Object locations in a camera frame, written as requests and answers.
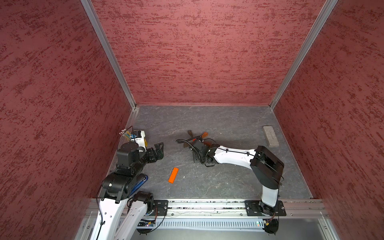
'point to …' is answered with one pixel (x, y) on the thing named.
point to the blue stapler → (139, 185)
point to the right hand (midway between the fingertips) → (198, 158)
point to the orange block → (173, 174)
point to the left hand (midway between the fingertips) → (154, 149)
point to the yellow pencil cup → (146, 143)
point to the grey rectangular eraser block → (270, 136)
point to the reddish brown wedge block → (207, 143)
